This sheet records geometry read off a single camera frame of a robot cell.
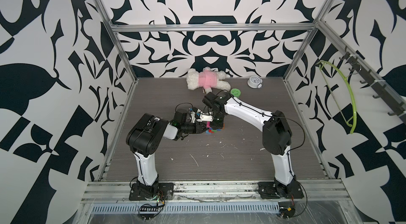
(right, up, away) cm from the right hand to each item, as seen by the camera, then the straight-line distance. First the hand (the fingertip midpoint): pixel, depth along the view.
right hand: (213, 121), depth 90 cm
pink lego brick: (-3, 0, -8) cm, 8 cm away
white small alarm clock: (+31, +24, +25) cm, 46 cm away
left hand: (-4, -3, +4) cm, 6 cm away
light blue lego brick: (-4, -7, +2) cm, 8 cm away
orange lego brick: (+4, 0, -11) cm, 12 cm away
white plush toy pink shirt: (-4, +25, +18) cm, 31 cm away
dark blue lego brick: (+3, -5, -1) cm, 5 cm away
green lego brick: (0, -5, -1) cm, 5 cm away
